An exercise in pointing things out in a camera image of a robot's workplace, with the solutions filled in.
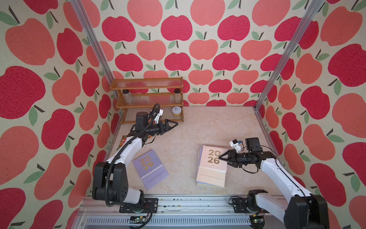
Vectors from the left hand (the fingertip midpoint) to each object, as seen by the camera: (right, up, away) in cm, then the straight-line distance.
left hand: (175, 128), depth 79 cm
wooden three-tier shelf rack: (-33, +26, +38) cm, 57 cm away
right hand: (+27, -19, +1) cm, 33 cm away
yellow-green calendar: (+18, -30, -4) cm, 36 cm away
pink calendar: (+21, -23, -1) cm, 31 cm away
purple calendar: (-16, -26, +9) cm, 32 cm away
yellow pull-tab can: (0, +11, +31) cm, 33 cm away
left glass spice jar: (-35, +22, +19) cm, 45 cm away
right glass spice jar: (+1, +23, +19) cm, 30 cm away
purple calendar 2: (+14, -29, -2) cm, 33 cm away
